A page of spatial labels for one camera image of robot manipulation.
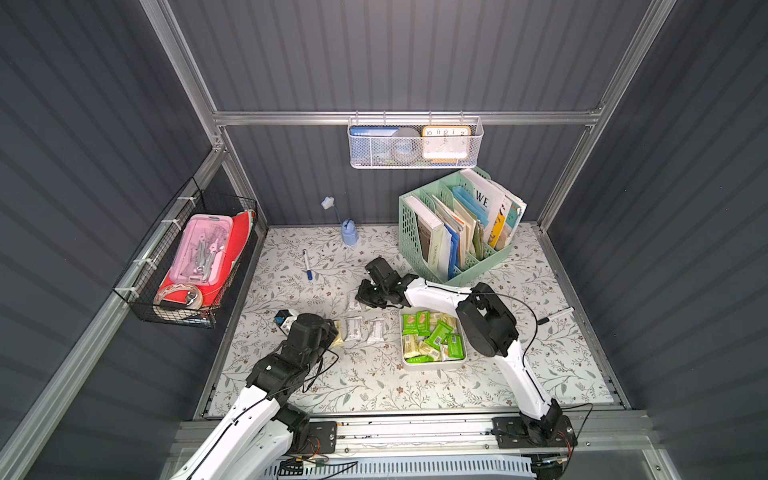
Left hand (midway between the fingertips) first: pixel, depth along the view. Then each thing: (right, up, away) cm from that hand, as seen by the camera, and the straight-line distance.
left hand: (329, 323), depth 78 cm
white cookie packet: (+5, -5, +13) cm, 15 cm away
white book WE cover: (+48, +37, +16) cm, 63 cm away
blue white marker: (-13, +12, +28) cm, 33 cm away
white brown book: (+28, +25, +7) cm, 38 cm away
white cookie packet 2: (+12, -6, +13) cm, 19 cm away
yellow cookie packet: (0, -8, +11) cm, 14 cm away
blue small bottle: (+1, +27, +33) cm, 42 cm away
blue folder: (+36, +20, +11) cm, 42 cm away
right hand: (+6, +6, +18) cm, 20 cm away
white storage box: (+28, -6, +9) cm, 30 cm away
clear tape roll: (-29, +8, -11) cm, 32 cm away
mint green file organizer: (+36, +26, +9) cm, 45 cm away
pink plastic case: (-30, +19, -6) cm, 36 cm away
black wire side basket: (-35, +13, -17) cm, 41 cm away
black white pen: (+69, -1, +17) cm, 71 cm away
